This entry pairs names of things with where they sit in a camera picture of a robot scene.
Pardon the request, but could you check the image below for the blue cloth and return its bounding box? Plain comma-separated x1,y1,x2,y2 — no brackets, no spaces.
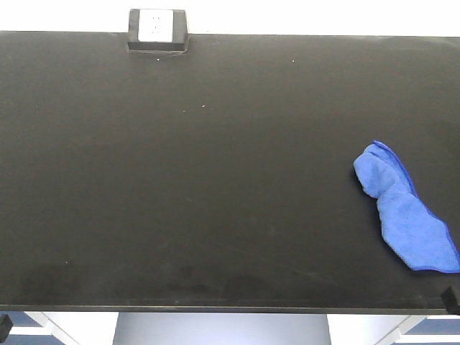
352,139,460,275

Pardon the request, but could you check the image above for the black power outlet box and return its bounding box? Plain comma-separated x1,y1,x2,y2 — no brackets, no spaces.
126,7,190,55

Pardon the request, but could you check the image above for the bench with black top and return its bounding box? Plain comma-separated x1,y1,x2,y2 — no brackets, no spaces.
0,29,460,345

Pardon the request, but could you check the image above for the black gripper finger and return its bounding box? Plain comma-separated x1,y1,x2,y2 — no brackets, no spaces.
441,285,460,316
0,313,14,336

